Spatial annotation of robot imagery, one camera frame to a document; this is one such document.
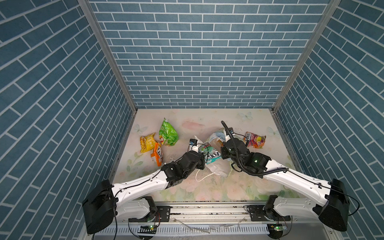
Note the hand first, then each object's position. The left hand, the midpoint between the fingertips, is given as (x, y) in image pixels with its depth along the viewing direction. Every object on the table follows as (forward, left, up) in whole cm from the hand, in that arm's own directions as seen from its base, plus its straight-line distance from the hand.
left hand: (208, 156), depth 78 cm
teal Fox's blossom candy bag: (0, -1, +2) cm, 2 cm away
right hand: (+5, -8, +5) cm, 11 cm away
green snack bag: (+18, +24, -6) cm, 31 cm away
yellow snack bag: (+15, +38, -12) cm, 43 cm away
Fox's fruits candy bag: (+16, -30, -9) cm, 36 cm away
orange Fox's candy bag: (+4, +29, -7) cm, 30 cm away
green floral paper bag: (-2, -9, -9) cm, 13 cm away
